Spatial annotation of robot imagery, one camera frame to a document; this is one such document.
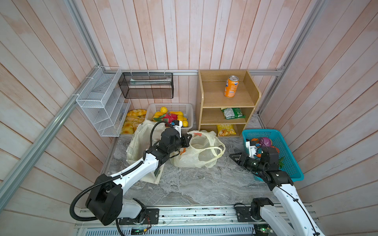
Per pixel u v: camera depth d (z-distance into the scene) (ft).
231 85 2.57
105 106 2.36
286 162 2.86
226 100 2.76
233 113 3.04
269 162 1.90
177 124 2.35
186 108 3.76
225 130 3.43
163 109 3.68
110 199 1.33
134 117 3.64
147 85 3.41
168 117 3.43
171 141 2.02
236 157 2.40
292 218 1.50
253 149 2.32
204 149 2.26
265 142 2.93
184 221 2.40
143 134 2.80
